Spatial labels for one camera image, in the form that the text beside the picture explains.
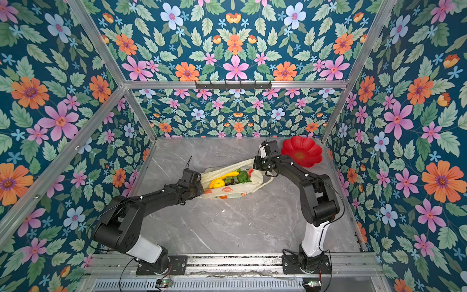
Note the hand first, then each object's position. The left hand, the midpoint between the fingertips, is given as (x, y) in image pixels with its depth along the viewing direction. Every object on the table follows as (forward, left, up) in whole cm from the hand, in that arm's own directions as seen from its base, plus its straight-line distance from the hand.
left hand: (202, 184), depth 93 cm
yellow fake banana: (+4, -14, +2) cm, 14 cm away
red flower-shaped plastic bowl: (+24, -61, -5) cm, 65 cm away
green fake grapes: (0, -14, +1) cm, 14 cm away
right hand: (+8, -28, +6) cm, 29 cm away
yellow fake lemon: (-1, -8, +1) cm, 8 cm away
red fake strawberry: (+4, -25, +3) cm, 26 cm away
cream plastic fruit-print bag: (-3, -29, +8) cm, 30 cm away
